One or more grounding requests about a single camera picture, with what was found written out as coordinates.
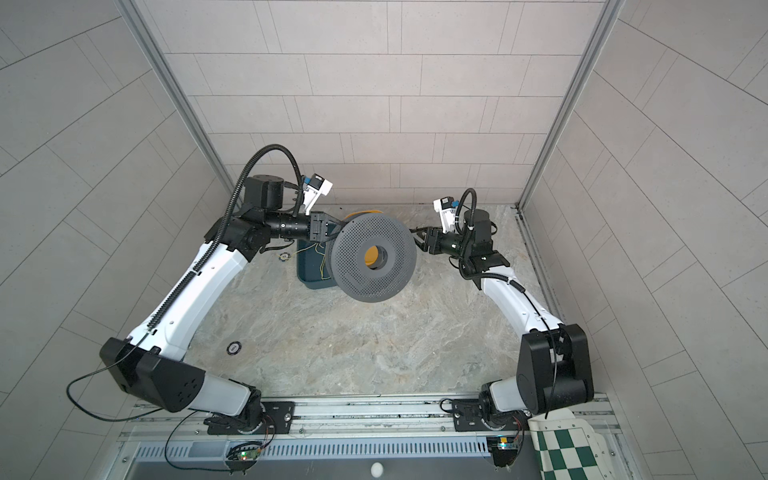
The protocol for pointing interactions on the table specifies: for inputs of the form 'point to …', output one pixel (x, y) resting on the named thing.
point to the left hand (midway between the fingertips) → (353, 227)
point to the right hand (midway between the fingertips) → (414, 234)
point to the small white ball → (376, 469)
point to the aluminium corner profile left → (227, 177)
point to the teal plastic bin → (311, 265)
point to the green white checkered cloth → (568, 449)
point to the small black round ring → (234, 347)
